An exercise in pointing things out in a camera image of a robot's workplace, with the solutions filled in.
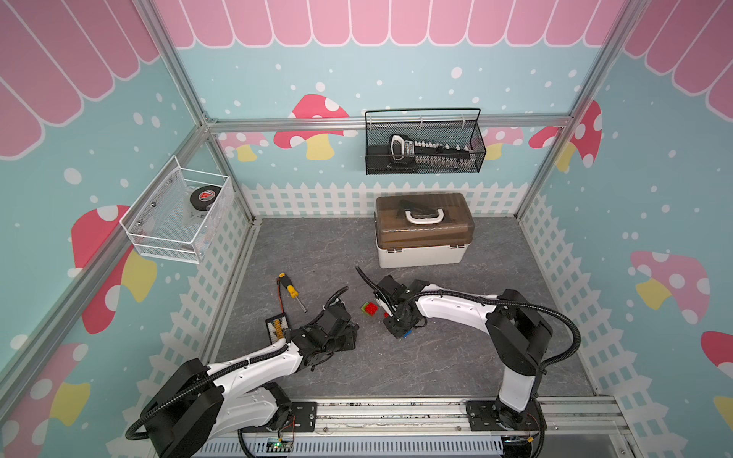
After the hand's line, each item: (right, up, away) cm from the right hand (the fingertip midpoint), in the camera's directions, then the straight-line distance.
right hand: (397, 327), depth 89 cm
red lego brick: (-8, +5, +1) cm, 10 cm away
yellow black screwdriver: (-35, +10, +9) cm, 38 cm away
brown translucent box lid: (+4, +33, +3) cm, 34 cm away
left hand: (-14, -3, -3) cm, 14 cm away
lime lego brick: (-11, +5, +3) cm, 12 cm away
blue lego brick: (+2, +1, -9) cm, 10 cm away
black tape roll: (-55, +39, -10) cm, 68 cm away
